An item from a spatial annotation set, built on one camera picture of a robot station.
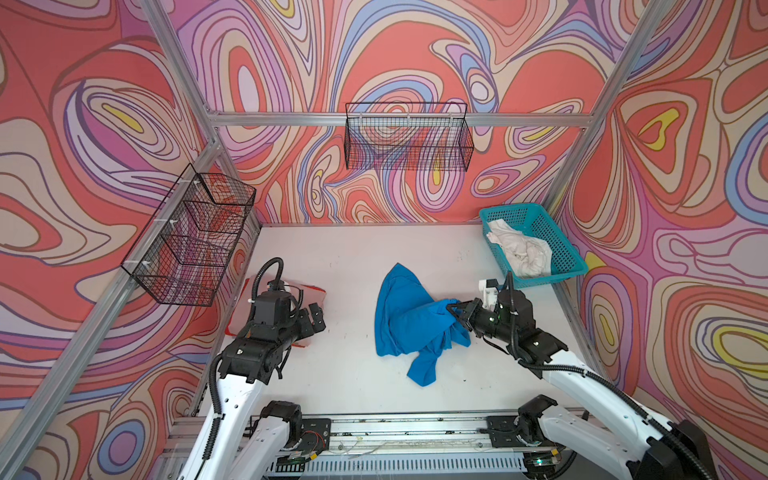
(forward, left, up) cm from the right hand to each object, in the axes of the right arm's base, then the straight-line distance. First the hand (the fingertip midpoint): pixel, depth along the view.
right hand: (449, 313), depth 78 cm
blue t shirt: (+2, +10, -8) cm, 13 cm away
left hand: (0, +35, +3) cm, 36 cm away
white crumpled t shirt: (+28, -33, -11) cm, 45 cm away
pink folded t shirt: (+15, +43, -13) cm, 47 cm away
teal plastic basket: (+45, -42, -11) cm, 62 cm away
